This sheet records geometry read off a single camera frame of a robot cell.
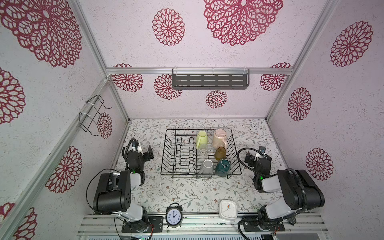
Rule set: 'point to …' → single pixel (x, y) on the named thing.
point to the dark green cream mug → (223, 167)
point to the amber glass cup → (220, 153)
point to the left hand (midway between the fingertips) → (143, 147)
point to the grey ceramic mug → (207, 167)
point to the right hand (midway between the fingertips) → (257, 151)
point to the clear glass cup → (202, 152)
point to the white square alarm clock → (228, 210)
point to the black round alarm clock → (173, 216)
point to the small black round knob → (292, 220)
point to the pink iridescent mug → (219, 139)
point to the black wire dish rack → (179, 154)
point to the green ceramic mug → (201, 138)
